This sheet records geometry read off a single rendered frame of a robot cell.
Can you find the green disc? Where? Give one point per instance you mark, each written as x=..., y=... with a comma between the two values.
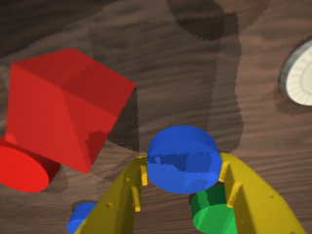
x=210, y=213

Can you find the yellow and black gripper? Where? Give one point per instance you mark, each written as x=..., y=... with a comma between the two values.
x=257, y=207

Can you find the red cube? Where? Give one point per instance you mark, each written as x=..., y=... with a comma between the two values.
x=63, y=106

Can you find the blue disc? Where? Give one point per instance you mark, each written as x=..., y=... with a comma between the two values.
x=78, y=216
x=183, y=160

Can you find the red disc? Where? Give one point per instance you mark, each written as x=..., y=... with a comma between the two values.
x=24, y=170

